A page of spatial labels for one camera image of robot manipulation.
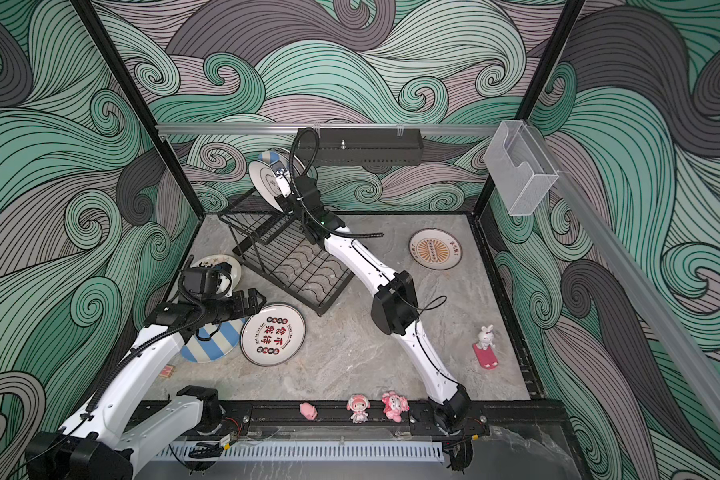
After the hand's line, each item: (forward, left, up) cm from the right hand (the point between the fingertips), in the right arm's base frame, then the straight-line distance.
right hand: (287, 176), depth 84 cm
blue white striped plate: (+7, +6, +1) cm, 9 cm away
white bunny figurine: (-36, -56, -27) cm, 71 cm away
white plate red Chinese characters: (-34, +5, -33) cm, 48 cm away
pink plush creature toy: (-52, -30, -30) cm, 67 cm away
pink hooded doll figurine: (-52, -21, -30) cm, 64 cm away
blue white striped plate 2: (-36, +19, -32) cm, 52 cm away
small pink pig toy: (-54, -8, -31) cm, 62 cm away
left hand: (-29, +8, -19) cm, 36 cm away
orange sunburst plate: (0, -50, -34) cm, 60 cm away
